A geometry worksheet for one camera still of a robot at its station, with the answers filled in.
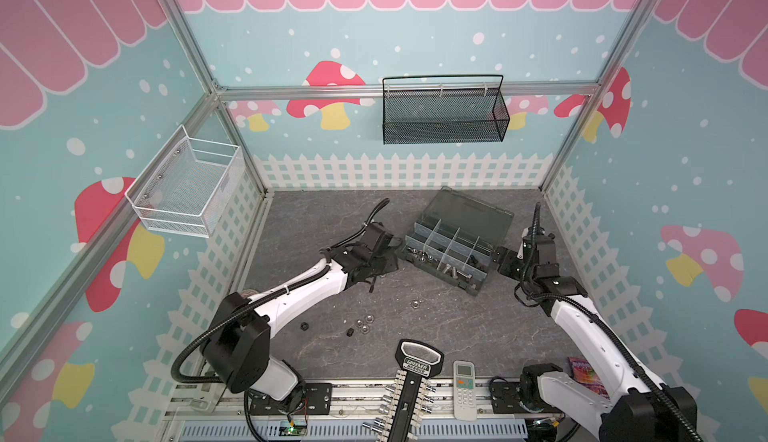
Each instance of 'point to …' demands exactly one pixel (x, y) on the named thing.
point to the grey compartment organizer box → (456, 238)
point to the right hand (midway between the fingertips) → (504, 255)
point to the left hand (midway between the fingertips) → (391, 264)
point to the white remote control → (464, 391)
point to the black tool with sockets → (411, 395)
